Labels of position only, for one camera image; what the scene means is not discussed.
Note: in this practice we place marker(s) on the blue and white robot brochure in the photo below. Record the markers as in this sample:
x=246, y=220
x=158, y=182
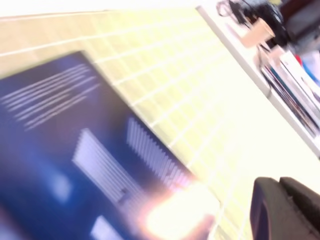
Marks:
x=76, y=163

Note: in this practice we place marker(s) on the stack of books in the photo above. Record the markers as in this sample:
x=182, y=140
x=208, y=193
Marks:
x=289, y=79

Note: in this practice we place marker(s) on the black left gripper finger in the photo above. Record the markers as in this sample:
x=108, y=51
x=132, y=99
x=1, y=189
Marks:
x=284, y=209

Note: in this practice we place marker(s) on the green checked tablecloth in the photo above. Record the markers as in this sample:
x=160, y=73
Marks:
x=183, y=82

